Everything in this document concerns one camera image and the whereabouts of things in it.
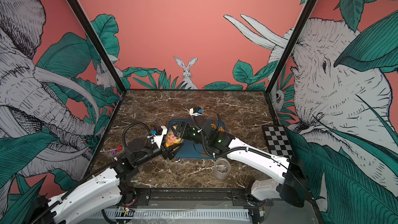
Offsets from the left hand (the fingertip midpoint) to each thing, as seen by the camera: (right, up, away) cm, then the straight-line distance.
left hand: (179, 138), depth 71 cm
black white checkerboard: (+56, -6, +20) cm, 60 cm away
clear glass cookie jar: (+22, -19, +13) cm, 32 cm away
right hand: (-2, +6, -2) cm, 6 cm away
